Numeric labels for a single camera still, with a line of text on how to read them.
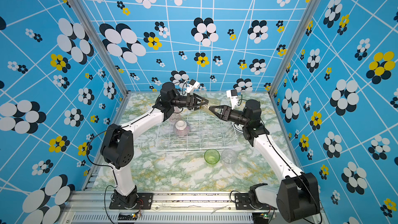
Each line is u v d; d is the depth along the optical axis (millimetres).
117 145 533
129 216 709
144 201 732
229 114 634
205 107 697
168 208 722
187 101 687
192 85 736
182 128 934
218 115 662
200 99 712
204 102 696
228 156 872
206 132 973
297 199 397
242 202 724
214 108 692
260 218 697
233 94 666
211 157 866
